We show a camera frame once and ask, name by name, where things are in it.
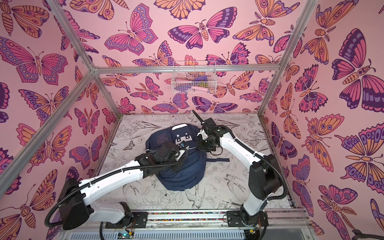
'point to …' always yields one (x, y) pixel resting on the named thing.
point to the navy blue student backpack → (191, 174)
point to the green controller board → (124, 235)
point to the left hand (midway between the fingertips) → (182, 157)
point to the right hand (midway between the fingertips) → (199, 146)
